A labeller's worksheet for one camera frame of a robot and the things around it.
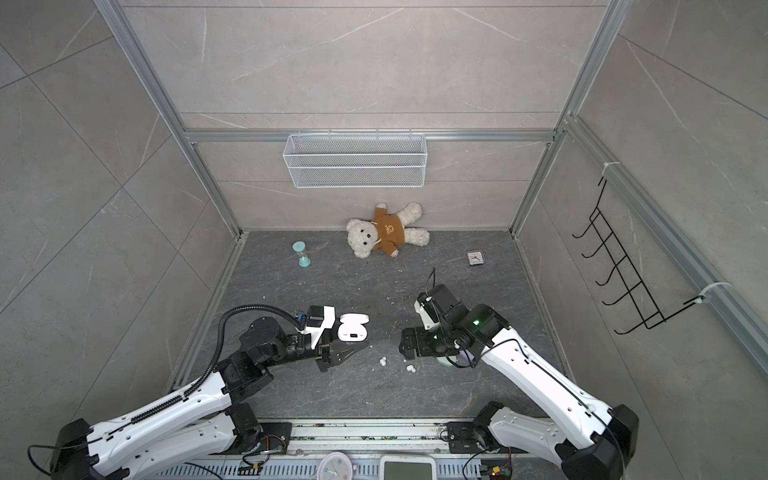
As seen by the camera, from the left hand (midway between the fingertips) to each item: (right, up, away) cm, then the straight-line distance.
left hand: (364, 329), depth 60 cm
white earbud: (+3, -16, +25) cm, 30 cm away
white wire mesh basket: (-7, +48, +40) cm, 63 cm away
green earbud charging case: (+21, -15, +25) cm, 36 cm away
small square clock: (+38, +15, +50) cm, 64 cm away
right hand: (+12, -7, +13) cm, 18 cm away
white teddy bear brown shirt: (+4, +24, +50) cm, 56 cm away
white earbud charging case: (-2, +1, -2) cm, 3 cm away
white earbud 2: (+11, -17, +24) cm, 31 cm away
